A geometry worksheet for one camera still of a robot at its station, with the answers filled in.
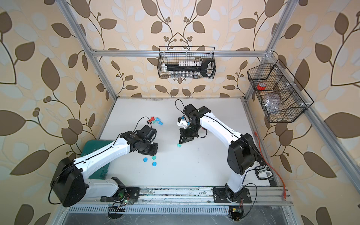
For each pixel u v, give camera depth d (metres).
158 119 1.06
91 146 0.91
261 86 0.81
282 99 0.73
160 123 1.05
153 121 1.04
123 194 0.68
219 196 0.74
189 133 0.72
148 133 0.66
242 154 0.46
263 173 0.81
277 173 0.84
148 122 1.04
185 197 0.75
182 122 0.77
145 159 0.87
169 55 0.91
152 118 1.07
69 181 0.40
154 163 0.86
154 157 0.89
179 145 0.78
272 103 0.70
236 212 0.72
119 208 0.74
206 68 0.84
